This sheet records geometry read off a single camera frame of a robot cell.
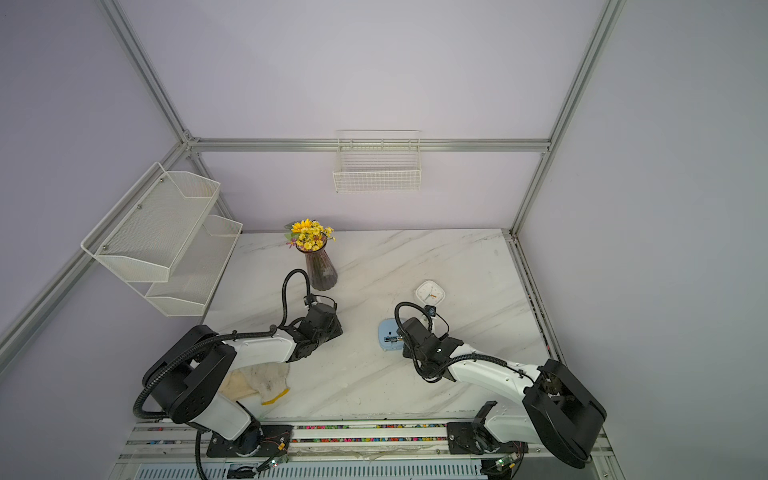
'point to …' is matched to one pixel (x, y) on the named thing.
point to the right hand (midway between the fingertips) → (417, 344)
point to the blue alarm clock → (388, 336)
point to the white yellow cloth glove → (269, 379)
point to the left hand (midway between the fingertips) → (337, 325)
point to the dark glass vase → (320, 268)
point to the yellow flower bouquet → (308, 235)
